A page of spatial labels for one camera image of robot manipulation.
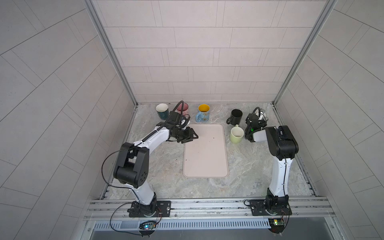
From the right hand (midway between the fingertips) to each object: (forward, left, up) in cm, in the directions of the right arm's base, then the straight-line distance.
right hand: (256, 114), depth 104 cm
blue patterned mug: (-2, +38, +4) cm, 38 cm away
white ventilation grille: (-60, +36, -6) cm, 70 cm away
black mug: (-4, +16, +2) cm, 17 cm away
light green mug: (-17, +18, +2) cm, 25 cm away
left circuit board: (-59, +66, -1) cm, 89 cm away
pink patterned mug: (+2, +50, +7) cm, 50 cm away
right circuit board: (-62, +8, -7) cm, 63 cm away
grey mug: (-12, +3, +12) cm, 18 cm away
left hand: (-19, +42, +7) cm, 47 cm away
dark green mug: (+1, +65, +7) cm, 65 cm away
